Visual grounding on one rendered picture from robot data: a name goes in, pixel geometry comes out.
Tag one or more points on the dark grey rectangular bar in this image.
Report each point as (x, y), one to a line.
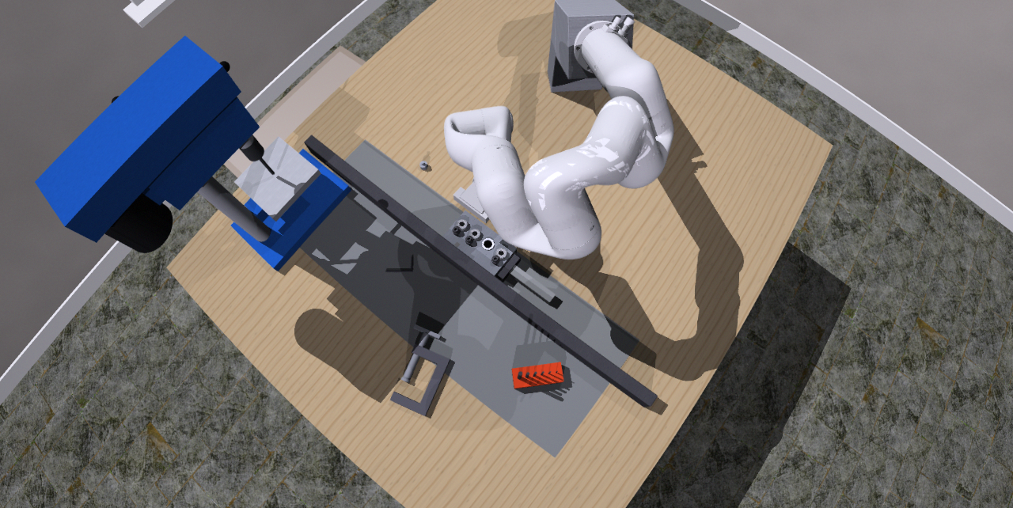
(510, 268)

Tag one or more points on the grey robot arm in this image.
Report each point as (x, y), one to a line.
(548, 211)

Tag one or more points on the grey c-clamp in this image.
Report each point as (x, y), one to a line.
(442, 363)

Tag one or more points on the long black rectangular bar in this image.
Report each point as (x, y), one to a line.
(499, 290)

